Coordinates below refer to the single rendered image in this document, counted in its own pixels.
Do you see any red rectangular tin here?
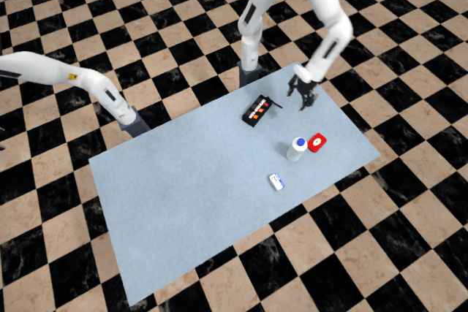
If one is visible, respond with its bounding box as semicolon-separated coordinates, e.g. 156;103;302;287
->
307;133;327;153

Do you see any black power strip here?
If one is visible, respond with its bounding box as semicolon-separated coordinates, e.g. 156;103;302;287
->
242;94;283;128

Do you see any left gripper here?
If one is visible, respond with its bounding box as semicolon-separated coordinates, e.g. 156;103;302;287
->
286;74;319;110

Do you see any white bottle with blue cap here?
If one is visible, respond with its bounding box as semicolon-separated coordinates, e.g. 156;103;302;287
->
287;137;307;161

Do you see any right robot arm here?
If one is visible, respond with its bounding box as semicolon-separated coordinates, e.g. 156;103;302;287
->
0;52;136;125

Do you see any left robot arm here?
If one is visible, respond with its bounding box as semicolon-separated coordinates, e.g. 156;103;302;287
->
238;0;350;83

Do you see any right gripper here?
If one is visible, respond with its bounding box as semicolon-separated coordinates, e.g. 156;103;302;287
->
0;127;7;151

